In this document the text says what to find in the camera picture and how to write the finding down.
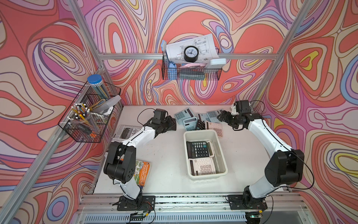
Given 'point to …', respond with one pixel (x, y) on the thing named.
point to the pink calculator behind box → (218, 127)
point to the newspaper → (124, 132)
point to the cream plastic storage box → (194, 135)
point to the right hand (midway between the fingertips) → (222, 122)
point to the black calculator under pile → (200, 125)
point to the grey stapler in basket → (107, 108)
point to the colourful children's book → (141, 172)
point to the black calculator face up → (197, 149)
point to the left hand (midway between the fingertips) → (174, 121)
